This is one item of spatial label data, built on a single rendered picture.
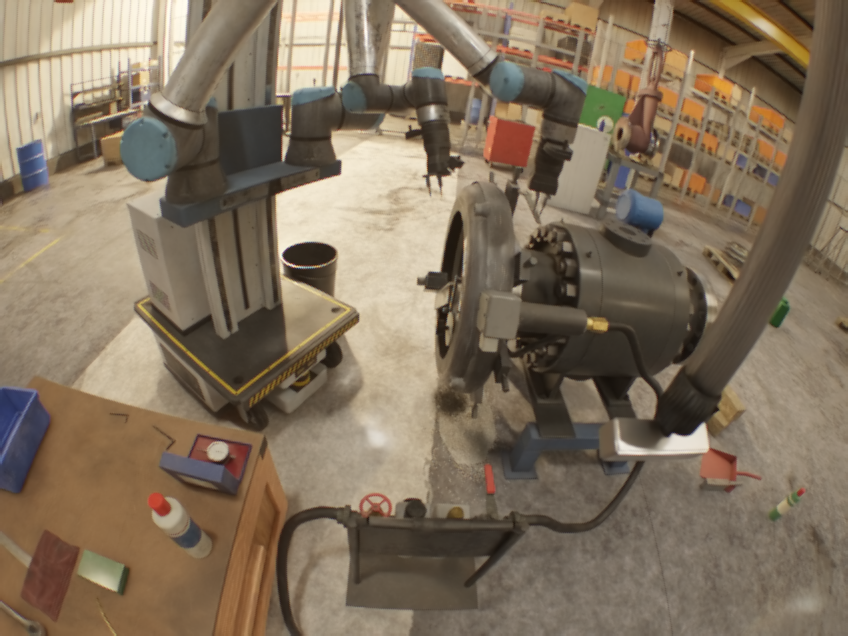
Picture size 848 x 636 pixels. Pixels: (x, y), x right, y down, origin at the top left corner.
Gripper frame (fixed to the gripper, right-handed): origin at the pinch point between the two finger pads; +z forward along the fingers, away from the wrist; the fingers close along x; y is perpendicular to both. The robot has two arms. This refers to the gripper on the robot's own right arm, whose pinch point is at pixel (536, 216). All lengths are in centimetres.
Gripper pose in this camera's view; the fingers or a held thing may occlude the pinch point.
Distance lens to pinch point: 97.7
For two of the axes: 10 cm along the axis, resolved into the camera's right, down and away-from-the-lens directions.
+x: -9.9, -1.4, -0.3
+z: -1.3, 7.5, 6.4
